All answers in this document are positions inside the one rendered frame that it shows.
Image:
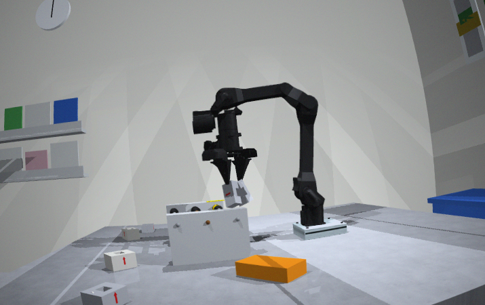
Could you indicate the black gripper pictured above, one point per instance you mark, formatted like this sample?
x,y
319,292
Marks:
x,y
229,147

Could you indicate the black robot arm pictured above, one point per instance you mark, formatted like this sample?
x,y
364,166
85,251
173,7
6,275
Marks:
x,y
306,106

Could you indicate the orange rectangular block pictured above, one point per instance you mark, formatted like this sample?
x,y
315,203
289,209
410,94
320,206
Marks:
x,y
270,268

